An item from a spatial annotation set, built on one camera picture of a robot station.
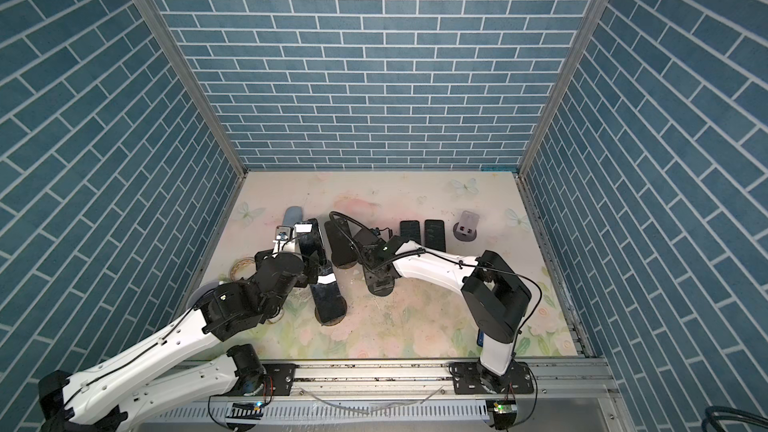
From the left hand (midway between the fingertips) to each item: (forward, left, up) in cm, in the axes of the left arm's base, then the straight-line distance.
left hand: (303, 254), depth 74 cm
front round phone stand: (-11, -6, -16) cm, 21 cm away
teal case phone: (+21, -29, -21) cm, 42 cm away
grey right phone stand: (+18, -48, -15) cm, 53 cm away
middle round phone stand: (-5, -19, -5) cm, 20 cm away
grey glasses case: (+26, +13, -19) cm, 34 cm away
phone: (+18, -37, -19) cm, 46 cm away
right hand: (+2, -17, -14) cm, 22 cm away
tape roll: (+7, +24, -21) cm, 33 cm away
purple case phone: (+9, -8, -16) cm, 20 cm away
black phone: (-6, -5, -13) cm, 15 cm away
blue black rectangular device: (-16, -47, -19) cm, 53 cm away
